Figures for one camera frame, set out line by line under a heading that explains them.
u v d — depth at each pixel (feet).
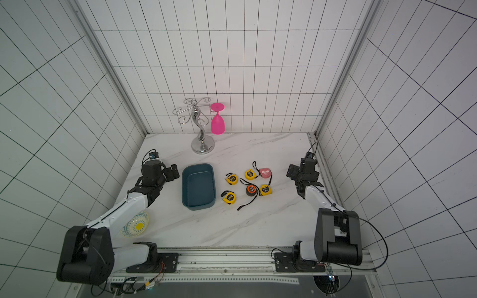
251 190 2.95
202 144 3.74
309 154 2.61
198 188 3.12
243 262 2.44
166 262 2.37
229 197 2.94
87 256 1.32
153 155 2.45
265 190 3.02
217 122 3.23
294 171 2.73
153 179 2.16
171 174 2.64
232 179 3.13
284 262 2.38
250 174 3.20
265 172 3.27
